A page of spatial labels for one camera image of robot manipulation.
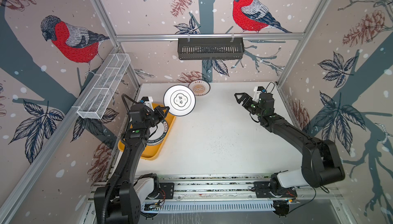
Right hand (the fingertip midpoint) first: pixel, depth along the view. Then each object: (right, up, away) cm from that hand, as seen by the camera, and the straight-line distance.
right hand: (238, 98), depth 86 cm
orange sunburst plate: (-22, +8, +32) cm, 40 cm away
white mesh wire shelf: (-72, +1, -12) cm, 73 cm away
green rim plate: (-41, -16, -18) cm, 48 cm away
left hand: (-38, -5, -9) cm, 40 cm away
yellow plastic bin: (-47, -29, -5) cm, 56 cm away
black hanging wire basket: (-15, +35, +19) cm, 43 cm away
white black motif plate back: (-33, 0, -3) cm, 33 cm away
